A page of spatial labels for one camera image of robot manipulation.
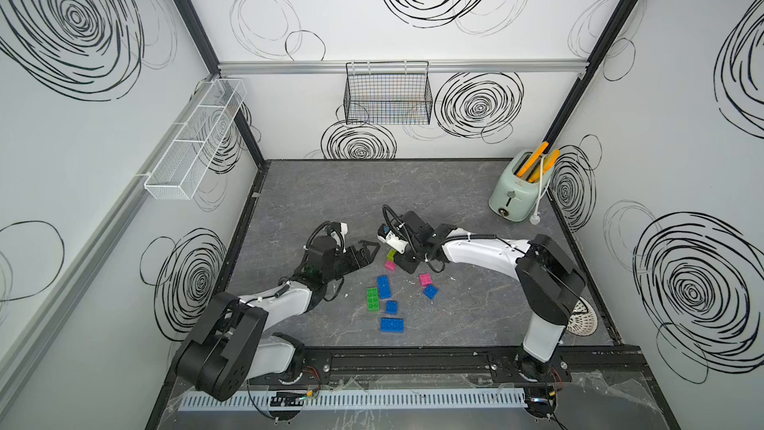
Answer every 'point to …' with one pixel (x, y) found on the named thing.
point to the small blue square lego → (392, 308)
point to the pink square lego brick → (390, 265)
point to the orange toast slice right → (548, 161)
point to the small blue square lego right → (431, 292)
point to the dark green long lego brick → (373, 301)
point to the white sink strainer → (583, 319)
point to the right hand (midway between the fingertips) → (399, 256)
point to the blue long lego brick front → (392, 324)
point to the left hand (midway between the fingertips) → (371, 250)
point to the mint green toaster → (515, 198)
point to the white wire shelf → (180, 170)
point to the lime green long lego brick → (390, 255)
